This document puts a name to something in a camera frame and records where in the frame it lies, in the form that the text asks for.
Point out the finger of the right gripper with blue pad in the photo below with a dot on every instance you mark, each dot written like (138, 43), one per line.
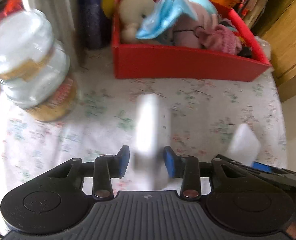
(262, 167)

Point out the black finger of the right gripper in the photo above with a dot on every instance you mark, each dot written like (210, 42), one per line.
(281, 177)

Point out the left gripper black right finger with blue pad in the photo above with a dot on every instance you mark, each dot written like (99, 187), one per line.
(185, 167)

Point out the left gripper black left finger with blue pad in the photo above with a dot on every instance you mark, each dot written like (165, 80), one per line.
(107, 167)

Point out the white sponge block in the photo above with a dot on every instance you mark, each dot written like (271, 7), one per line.
(244, 146)
(152, 133)

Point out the black knitted sock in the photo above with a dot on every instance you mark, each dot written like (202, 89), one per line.
(245, 51)

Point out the pink knitted hat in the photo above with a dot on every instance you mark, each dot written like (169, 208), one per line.
(220, 39)

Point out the pink pig plush blue dress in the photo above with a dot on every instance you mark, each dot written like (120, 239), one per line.
(186, 31)

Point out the blue face mask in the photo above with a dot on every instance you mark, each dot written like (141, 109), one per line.
(166, 13)

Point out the cream bear plush toy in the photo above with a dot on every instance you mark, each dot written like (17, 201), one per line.
(131, 14)

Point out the red cardboard box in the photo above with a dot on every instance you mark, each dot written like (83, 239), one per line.
(134, 61)

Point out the Moccona glass jar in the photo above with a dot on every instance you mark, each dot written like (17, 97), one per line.
(34, 68)

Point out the white plastic bag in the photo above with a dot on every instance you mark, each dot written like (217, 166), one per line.
(265, 46)

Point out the wooden cabinet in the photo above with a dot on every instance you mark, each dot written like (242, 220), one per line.
(278, 27)

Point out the blue yellow drink can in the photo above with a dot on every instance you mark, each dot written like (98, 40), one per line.
(96, 20)

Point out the steel lidded canister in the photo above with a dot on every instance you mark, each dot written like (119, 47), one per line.
(62, 14)

